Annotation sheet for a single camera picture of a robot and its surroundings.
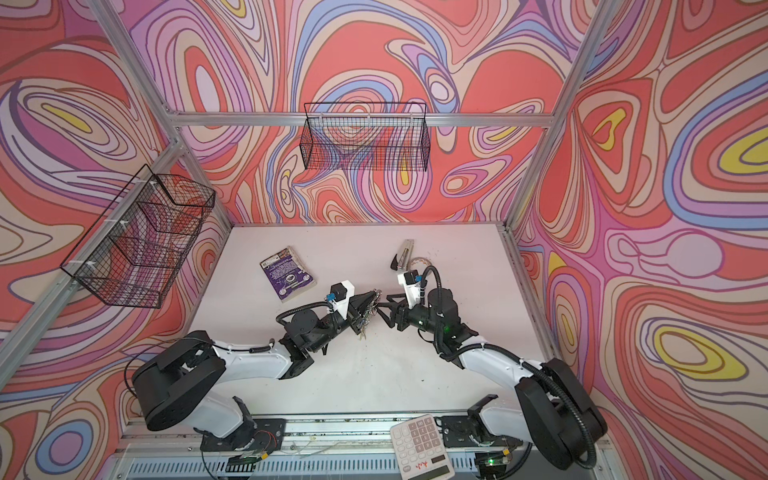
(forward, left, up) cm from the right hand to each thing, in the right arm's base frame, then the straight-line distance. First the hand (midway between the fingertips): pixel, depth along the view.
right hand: (385, 308), depth 81 cm
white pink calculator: (-32, -7, -13) cm, 35 cm away
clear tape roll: (+25, -13, -14) cm, 32 cm away
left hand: (0, +1, +8) cm, 8 cm away
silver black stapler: (+25, -7, -12) cm, 29 cm away
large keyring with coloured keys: (-5, +4, +6) cm, 8 cm away
